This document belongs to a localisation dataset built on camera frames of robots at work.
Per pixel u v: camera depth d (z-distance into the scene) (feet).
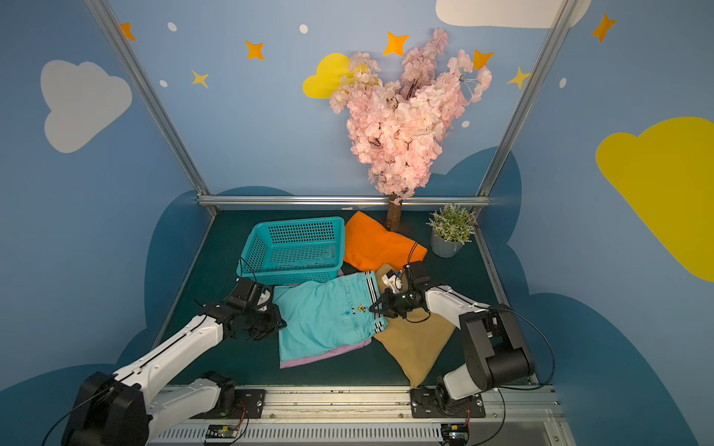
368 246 3.58
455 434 2.39
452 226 3.11
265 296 2.40
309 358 2.64
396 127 2.15
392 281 2.80
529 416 2.40
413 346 2.69
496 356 1.45
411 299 2.27
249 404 2.44
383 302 2.62
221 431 2.35
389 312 2.58
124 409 1.28
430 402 2.45
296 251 3.52
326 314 2.83
